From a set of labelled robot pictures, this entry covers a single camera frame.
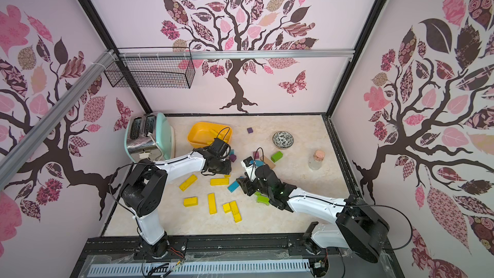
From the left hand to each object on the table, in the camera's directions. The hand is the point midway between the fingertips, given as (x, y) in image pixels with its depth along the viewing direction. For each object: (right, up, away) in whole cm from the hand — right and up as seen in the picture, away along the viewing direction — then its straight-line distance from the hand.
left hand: (228, 172), depth 93 cm
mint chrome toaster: (-36, +18, -6) cm, 41 cm away
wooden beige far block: (+20, +4, +5) cm, 21 cm away
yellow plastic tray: (-18, +19, +17) cm, 31 cm away
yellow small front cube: (+1, -13, -12) cm, 18 cm away
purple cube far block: (+10, +21, +20) cm, 31 cm away
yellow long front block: (+4, -15, -11) cm, 19 cm away
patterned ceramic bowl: (+30, +16, +14) cm, 36 cm away
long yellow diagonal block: (-19, -4, -3) cm, 20 cm away
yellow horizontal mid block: (-4, -4, -4) cm, 7 cm away
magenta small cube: (+14, +8, +7) cm, 18 cm away
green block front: (+16, -11, -7) cm, 21 cm away
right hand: (+7, +1, -12) cm, 14 cm away
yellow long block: (-6, -12, -9) cm, 16 cm away
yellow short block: (-16, -11, -9) cm, 22 cm away
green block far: (+25, +7, +7) cm, 27 cm away
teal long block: (+3, -6, -3) cm, 7 cm away
